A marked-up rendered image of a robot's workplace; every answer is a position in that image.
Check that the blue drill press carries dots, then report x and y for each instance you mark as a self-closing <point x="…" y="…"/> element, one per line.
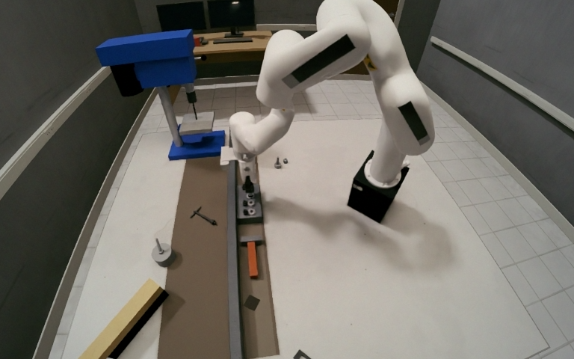
<point x="144" y="51"/>

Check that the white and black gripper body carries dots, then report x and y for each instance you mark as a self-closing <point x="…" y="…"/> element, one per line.
<point x="249" y="171"/>

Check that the long grey rectangular bar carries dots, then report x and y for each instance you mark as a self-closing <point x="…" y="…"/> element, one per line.
<point x="236" y="340"/>

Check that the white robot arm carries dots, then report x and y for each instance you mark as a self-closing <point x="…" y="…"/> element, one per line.
<point x="346" y="31"/>

